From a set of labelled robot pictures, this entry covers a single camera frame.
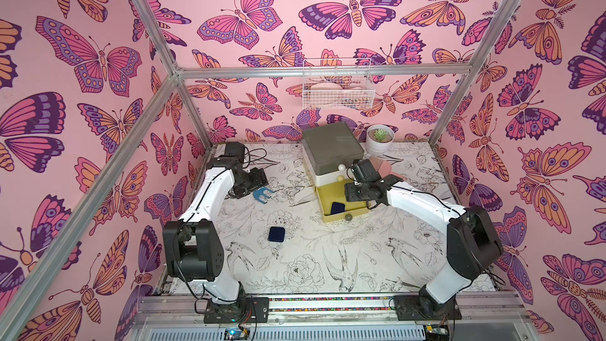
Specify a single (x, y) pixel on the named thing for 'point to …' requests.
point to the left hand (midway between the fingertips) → (262, 183)
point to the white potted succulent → (379, 139)
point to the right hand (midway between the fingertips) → (347, 192)
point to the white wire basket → (338, 92)
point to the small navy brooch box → (337, 207)
